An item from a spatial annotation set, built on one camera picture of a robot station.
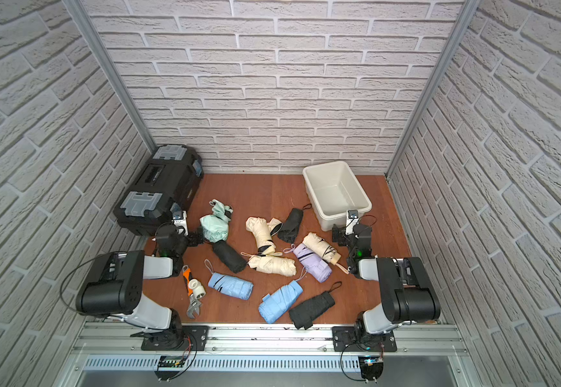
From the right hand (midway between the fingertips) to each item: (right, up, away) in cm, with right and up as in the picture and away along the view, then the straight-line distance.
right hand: (349, 224), depth 95 cm
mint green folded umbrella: (-53, 0, -3) cm, 53 cm away
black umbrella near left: (-46, -12, -6) cm, 48 cm away
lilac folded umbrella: (-15, -14, -8) cm, 22 cm away
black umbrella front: (-20, -28, -18) cm, 39 cm away
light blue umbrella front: (-30, -25, -17) cm, 43 cm away
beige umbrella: (-35, -3, 0) cm, 35 cm away
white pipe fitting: (-56, -21, -13) cm, 61 cm away
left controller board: (-62, -41, -23) cm, 77 cm away
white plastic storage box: (-2, +14, +17) cm, 22 cm away
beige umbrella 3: (-12, -9, -5) cm, 15 cm away
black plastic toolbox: (-73, +16, -1) cm, 75 cm away
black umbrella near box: (-24, -1, 0) cm, 24 cm away
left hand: (-64, +1, 0) cm, 64 cm away
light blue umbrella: (-44, -20, -13) cm, 50 cm away
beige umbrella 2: (-26, -14, -10) cm, 32 cm away
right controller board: (0, -40, -24) cm, 47 cm away
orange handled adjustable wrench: (-56, -26, -15) cm, 64 cm away
